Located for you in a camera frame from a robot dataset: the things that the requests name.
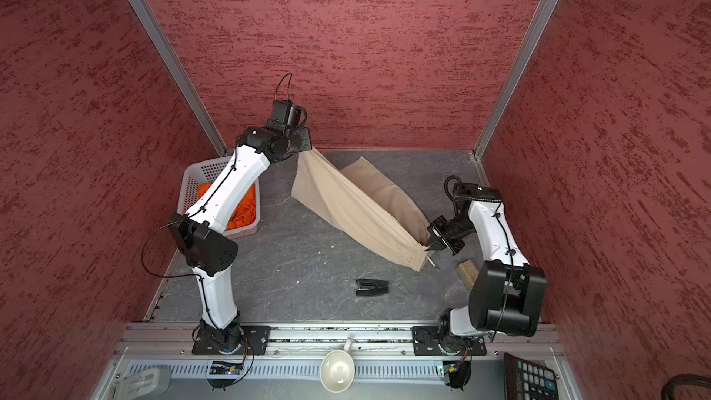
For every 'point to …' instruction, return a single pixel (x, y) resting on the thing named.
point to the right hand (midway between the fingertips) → (423, 250)
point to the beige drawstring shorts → (364, 206)
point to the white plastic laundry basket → (206, 171)
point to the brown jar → (468, 272)
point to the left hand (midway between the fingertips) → (301, 143)
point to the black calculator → (525, 380)
